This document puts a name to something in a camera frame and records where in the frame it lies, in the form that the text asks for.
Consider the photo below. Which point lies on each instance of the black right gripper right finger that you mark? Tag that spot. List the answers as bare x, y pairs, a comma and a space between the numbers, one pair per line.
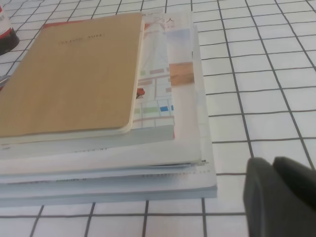
300, 179

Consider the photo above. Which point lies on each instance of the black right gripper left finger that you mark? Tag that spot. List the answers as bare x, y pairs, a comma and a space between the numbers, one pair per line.
271, 209

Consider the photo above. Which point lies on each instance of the black mesh pen holder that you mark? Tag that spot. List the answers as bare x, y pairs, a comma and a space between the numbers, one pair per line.
8, 37

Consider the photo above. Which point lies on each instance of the thick white bottom book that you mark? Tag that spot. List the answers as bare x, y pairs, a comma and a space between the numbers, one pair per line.
153, 183

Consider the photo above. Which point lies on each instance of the white illustrated magazine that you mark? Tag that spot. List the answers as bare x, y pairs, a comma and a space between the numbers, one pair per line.
108, 93

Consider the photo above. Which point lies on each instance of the red cover book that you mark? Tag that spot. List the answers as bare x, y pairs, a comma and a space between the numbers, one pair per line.
153, 133

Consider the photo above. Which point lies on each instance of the tan classic note notebook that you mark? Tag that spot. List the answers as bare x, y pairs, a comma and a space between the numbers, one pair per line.
71, 79

